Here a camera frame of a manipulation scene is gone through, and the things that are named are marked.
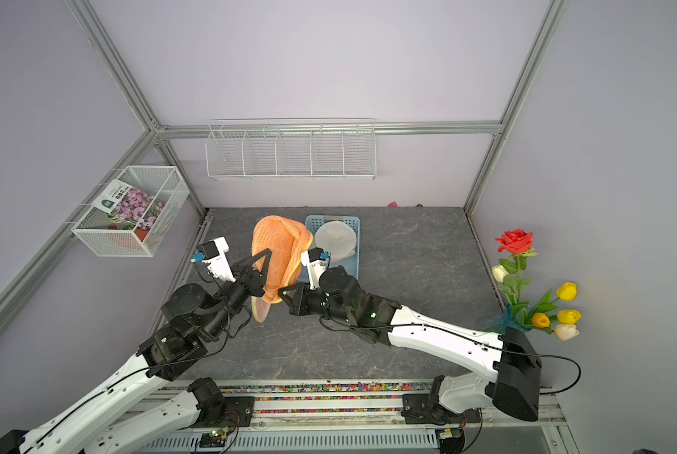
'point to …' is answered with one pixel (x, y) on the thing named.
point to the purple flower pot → (137, 210)
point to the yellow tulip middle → (568, 317)
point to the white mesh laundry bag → (338, 238)
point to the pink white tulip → (565, 331)
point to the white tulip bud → (498, 272)
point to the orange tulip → (541, 320)
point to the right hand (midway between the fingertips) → (276, 293)
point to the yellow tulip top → (567, 291)
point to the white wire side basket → (98, 235)
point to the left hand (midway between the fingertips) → (272, 253)
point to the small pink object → (393, 204)
